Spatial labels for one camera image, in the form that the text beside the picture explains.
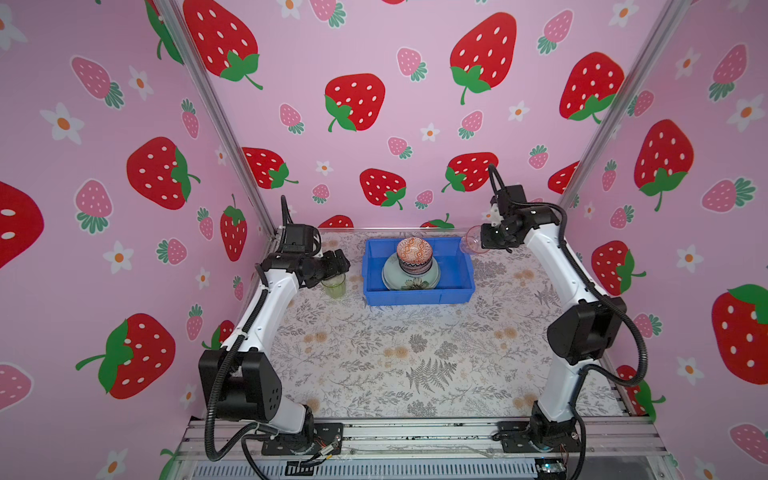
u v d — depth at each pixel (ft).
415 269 3.09
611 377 1.54
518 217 2.02
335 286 3.33
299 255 1.94
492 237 2.57
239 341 1.43
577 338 1.64
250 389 1.38
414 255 3.23
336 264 2.46
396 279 3.32
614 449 2.40
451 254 3.66
